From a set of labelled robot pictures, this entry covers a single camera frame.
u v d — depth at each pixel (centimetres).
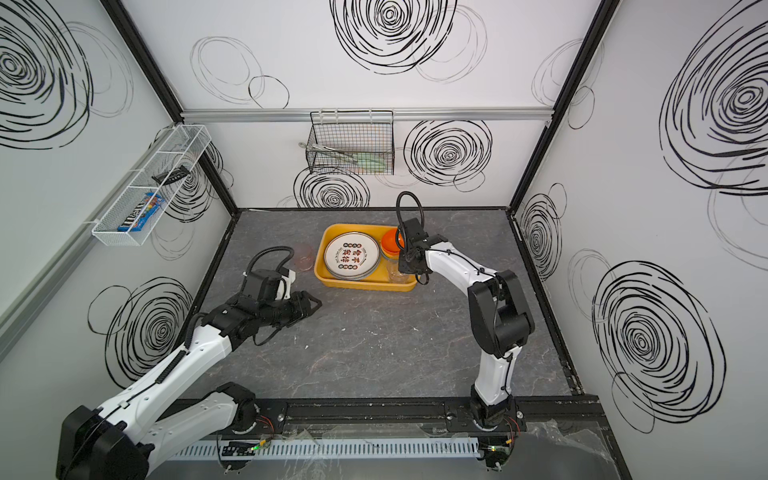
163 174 78
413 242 74
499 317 49
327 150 85
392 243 104
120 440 38
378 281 98
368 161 87
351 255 103
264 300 62
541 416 76
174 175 79
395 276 99
